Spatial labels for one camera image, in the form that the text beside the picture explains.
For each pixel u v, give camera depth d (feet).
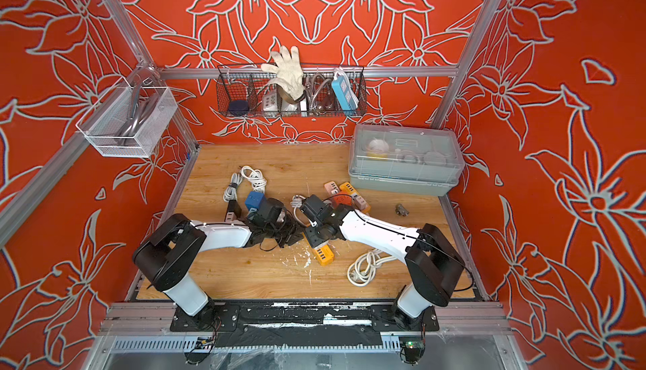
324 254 2.68
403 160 3.08
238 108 3.14
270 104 3.08
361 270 2.60
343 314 2.44
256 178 3.48
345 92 2.87
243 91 3.24
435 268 1.41
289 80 2.95
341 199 2.97
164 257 1.51
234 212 2.95
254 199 3.00
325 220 2.02
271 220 2.45
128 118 2.51
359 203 3.00
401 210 3.11
